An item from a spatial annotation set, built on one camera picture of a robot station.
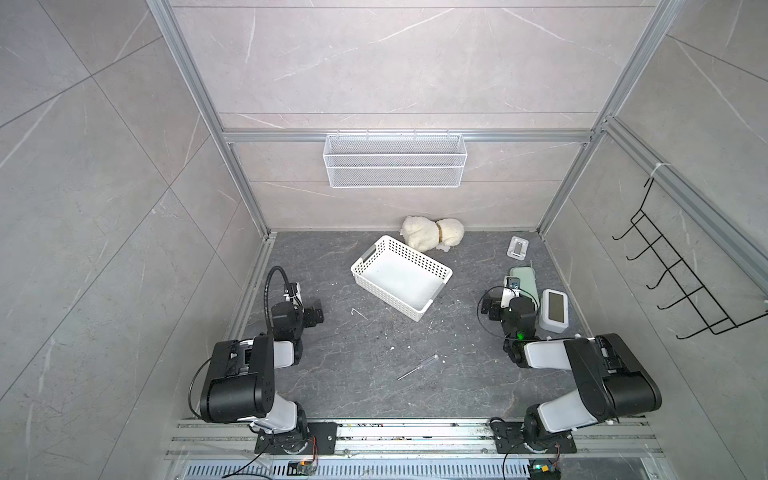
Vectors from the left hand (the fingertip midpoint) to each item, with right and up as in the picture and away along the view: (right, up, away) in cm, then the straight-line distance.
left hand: (307, 297), depth 94 cm
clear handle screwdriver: (+37, -18, -10) cm, 43 cm away
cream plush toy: (+39, +22, +12) cm, 47 cm away
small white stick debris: (+14, -6, +3) cm, 16 cm away
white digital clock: (+79, -4, -2) cm, 80 cm away
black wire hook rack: (+93, +1, -34) cm, 99 cm away
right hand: (+64, +2, -1) cm, 64 cm away
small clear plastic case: (+77, +16, +20) cm, 81 cm away
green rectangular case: (+74, +4, +6) cm, 75 cm away
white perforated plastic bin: (+31, +6, +10) cm, 33 cm away
